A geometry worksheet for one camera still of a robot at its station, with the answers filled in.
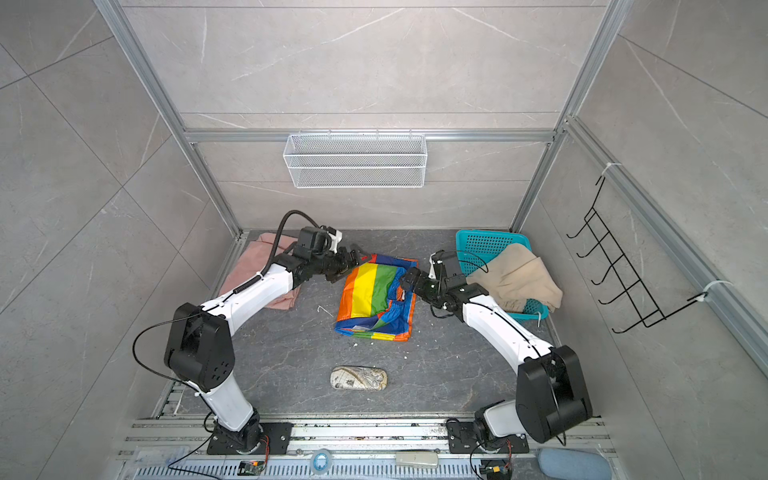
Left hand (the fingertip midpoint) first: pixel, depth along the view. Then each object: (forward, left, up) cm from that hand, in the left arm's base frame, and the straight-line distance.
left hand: (365, 259), depth 86 cm
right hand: (-6, -13, -4) cm, 15 cm away
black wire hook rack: (-17, -62, +12) cm, 65 cm away
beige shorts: (+1, -50, -12) cm, 51 cm away
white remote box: (-48, -12, -14) cm, 51 cm away
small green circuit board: (-48, +28, -20) cm, 59 cm away
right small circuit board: (-51, -31, -19) cm, 62 cm away
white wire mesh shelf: (+35, +3, +10) cm, 37 cm away
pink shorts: (+16, +43, -18) cm, 50 cm away
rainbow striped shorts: (-6, -2, -16) cm, 18 cm away
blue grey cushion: (-51, -48, -16) cm, 72 cm away
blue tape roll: (-47, +11, -19) cm, 52 cm away
